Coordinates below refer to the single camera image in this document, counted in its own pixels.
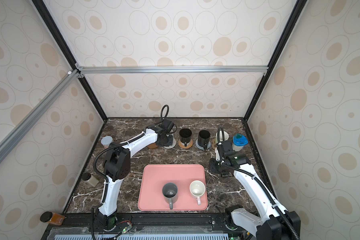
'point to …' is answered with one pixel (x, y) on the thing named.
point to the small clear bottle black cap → (91, 179)
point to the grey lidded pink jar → (106, 141)
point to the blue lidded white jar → (239, 141)
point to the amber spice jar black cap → (52, 218)
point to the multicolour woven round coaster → (173, 145)
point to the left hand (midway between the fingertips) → (172, 140)
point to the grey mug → (170, 191)
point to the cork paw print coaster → (213, 144)
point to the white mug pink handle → (197, 188)
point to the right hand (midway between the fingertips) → (212, 167)
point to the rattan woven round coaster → (182, 144)
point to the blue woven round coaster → (197, 145)
